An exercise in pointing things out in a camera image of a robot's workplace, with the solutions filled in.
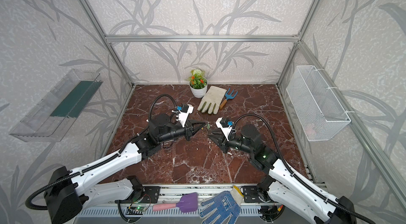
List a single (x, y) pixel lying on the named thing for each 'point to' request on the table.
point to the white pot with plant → (198, 83)
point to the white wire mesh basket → (318, 113)
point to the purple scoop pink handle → (188, 203)
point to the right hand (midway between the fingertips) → (211, 128)
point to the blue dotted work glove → (222, 208)
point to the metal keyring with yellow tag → (208, 126)
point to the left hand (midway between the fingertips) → (206, 121)
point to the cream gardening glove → (211, 100)
